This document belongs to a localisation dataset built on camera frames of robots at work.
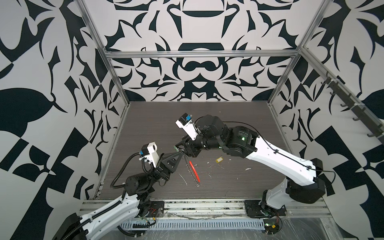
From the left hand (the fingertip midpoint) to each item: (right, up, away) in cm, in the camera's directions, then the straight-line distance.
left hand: (181, 153), depth 53 cm
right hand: (-1, +2, +5) cm, 6 cm away
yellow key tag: (+20, -13, +38) cm, 45 cm away
